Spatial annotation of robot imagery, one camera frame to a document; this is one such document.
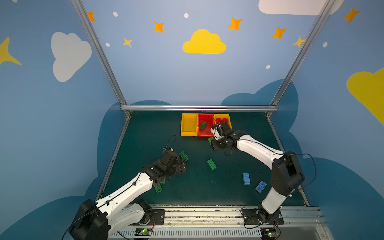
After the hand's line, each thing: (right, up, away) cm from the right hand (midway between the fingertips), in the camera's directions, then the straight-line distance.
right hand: (214, 143), depth 91 cm
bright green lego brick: (-3, +3, 0) cm, 4 cm away
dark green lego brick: (-6, +11, +21) cm, 24 cm away
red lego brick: (+7, +15, +20) cm, 26 cm away
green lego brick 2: (-2, -13, +2) cm, 14 cm away
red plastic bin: (-2, +17, +17) cm, 24 cm away
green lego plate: (-33, -24, -9) cm, 42 cm away
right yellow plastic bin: (+9, +19, +21) cm, 29 cm away
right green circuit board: (+24, -42, -19) cm, 51 cm away
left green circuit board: (-37, -40, -20) cm, 59 cm away
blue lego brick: (+18, -20, -4) cm, 28 cm away
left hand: (-19, -12, -8) cm, 24 cm away
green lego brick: (-19, -9, +5) cm, 22 cm away
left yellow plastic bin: (-16, +12, +26) cm, 33 cm away
